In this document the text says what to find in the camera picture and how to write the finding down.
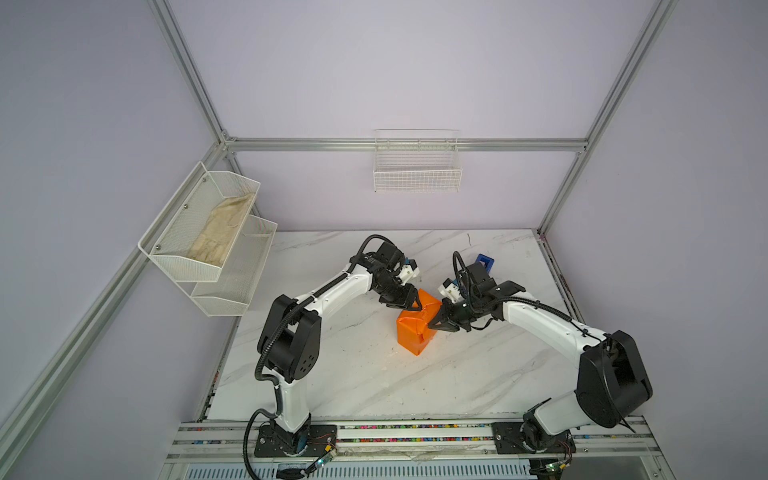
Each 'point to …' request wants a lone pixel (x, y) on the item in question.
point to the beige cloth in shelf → (220, 230)
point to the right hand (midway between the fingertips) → (427, 325)
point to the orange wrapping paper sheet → (412, 330)
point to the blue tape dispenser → (488, 261)
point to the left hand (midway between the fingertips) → (412, 309)
